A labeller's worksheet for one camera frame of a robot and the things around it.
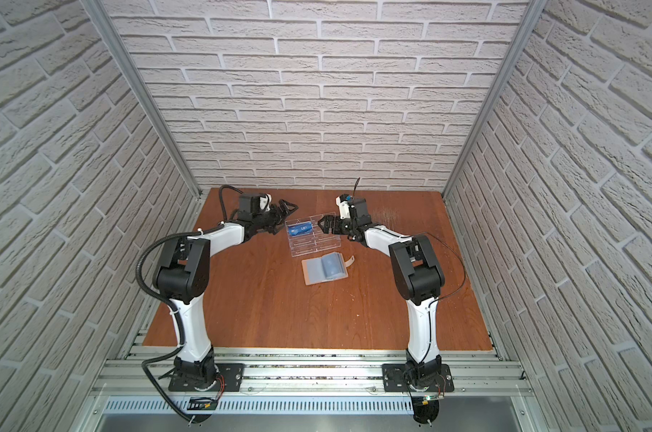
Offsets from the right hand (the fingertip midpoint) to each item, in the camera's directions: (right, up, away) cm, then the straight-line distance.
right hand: (333, 221), depth 100 cm
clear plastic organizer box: (-11, -5, 0) cm, 12 cm away
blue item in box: (-12, -3, -1) cm, 13 cm away
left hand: (-12, +5, -3) cm, 13 cm away
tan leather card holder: (-1, -17, -5) cm, 17 cm away
